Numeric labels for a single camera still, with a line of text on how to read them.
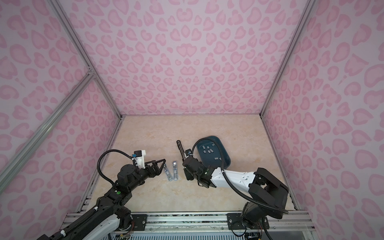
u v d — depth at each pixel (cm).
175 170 90
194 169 64
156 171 70
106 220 55
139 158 71
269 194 43
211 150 100
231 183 48
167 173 90
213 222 75
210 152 98
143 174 70
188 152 75
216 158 95
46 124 64
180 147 100
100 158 59
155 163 70
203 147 101
